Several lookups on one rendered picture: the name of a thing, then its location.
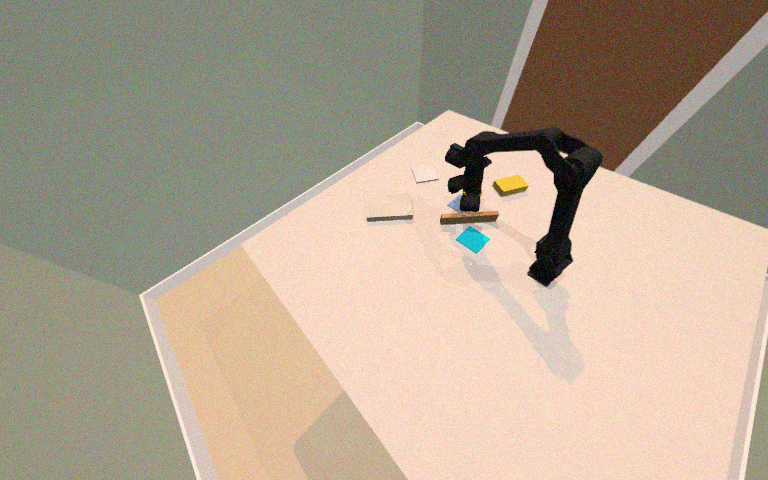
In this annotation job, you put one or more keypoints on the beige flat box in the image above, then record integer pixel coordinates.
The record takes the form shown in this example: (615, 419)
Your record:
(389, 207)

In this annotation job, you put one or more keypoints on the yellow block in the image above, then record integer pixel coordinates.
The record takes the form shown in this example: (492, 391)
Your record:
(509, 185)

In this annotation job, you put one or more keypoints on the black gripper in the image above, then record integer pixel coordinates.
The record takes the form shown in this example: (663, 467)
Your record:
(471, 201)

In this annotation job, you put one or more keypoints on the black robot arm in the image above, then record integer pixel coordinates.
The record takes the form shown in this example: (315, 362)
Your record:
(571, 176)

